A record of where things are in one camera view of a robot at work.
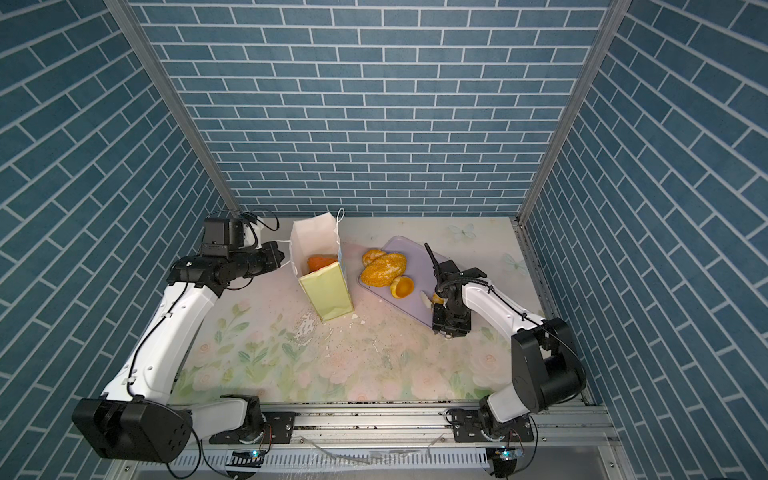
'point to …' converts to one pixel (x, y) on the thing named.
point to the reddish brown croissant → (318, 261)
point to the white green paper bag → (326, 286)
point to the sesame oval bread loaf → (381, 271)
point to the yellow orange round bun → (401, 287)
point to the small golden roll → (370, 255)
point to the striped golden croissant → (436, 299)
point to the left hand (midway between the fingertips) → (286, 252)
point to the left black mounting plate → (280, 428)
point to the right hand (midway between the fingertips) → (439, 327)
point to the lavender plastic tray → (421, 270)
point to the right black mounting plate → (468, 427)
